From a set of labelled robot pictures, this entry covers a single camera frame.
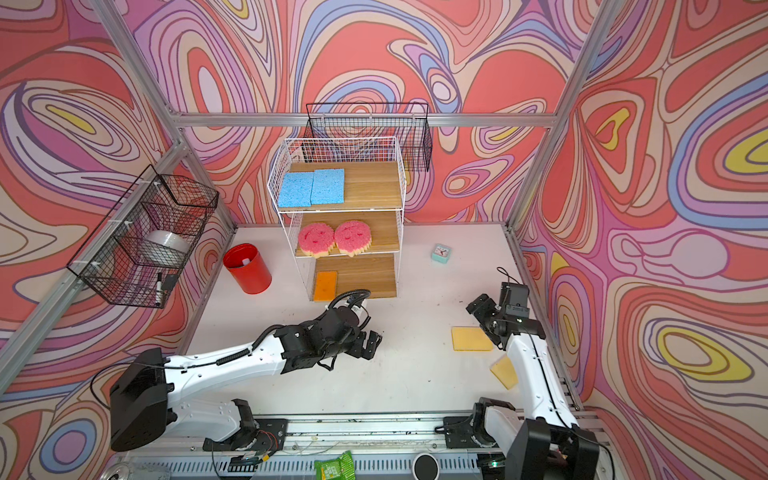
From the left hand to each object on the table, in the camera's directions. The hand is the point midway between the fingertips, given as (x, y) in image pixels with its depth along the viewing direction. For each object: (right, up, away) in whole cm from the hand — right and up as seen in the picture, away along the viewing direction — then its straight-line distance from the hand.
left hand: (375, 334), depth 79 cm
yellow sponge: (+36, -11, +4) cm, 38 cm away
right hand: (+30, +3, +5) cm, 31 cm away
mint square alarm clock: (+24, +22, +29) cm, 43 cm away
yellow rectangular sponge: (+29, -5, +13) cm, 32 cm away
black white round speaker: (+12, -25, -14) cm, 31 cm away
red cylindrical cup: (-44, +18, +19) cm, 52 cm away
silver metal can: (-49, -22, -21) cm, 57 cm away
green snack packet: (-8, -29, -10) cm, 31 cm away
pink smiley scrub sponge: (-16, +26, -1) cm, 30 cm away
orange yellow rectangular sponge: (-18, +10, +19) cm, 28 cm away
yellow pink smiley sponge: (-6, +26, -1) cm, 27 cm away
